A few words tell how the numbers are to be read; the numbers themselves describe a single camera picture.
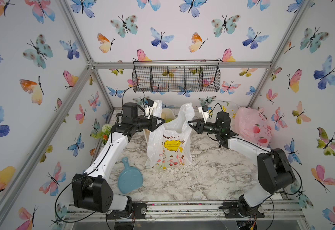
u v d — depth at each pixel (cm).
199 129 73
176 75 98
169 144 77
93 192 40
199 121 75
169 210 75
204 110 74
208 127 74
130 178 85
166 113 115
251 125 96
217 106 108
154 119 67
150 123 67
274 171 46
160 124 74
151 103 67
